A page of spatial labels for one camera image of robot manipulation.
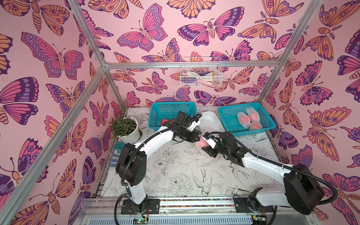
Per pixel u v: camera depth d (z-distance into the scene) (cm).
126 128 86
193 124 78
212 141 73
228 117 113
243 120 103
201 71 95
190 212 73
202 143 81
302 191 42
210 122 112
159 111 115
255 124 100
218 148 73
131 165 46
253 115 106
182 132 72
